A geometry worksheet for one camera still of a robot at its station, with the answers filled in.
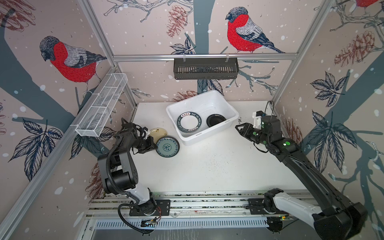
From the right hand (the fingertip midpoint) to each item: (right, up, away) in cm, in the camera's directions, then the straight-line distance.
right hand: (235, 128), depth 75 cm
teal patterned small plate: (-38, -13, +17) cm, 44 cm away
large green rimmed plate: (-25, +2, +32) cm, 41 cm away
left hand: (-45, -12, +13) cm, 48 cm away
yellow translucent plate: (-48, -6, +29) cm, 56 cm away
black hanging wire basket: (-13, +40, +29) cm, 51 cm away
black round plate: (-7, +4, +33) cm, 34 cm away
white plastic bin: (-17, +6, +36) cm, 41 cm away
